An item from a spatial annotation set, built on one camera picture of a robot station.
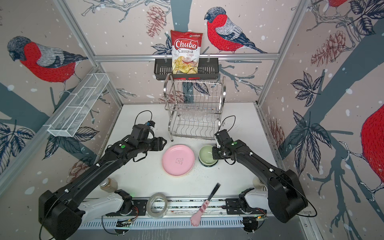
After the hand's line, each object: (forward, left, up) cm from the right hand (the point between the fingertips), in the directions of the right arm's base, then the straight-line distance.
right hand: (213, 155), depth 85 cm
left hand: (+1, +28, +13) cm, 31 cm away
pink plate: (-2, +21, -4) cm, 22 cm away
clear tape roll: (-25, +30, -7) cm, 40 cm away
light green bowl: (+1, +5, -2) cm, 5 cm away
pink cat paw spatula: (-30, +9, -6) cm, 32 cm away
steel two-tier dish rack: (+34, +13, +5) cm, 37 cm away
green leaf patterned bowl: (-6, +3, -2) cm, 6 cm away
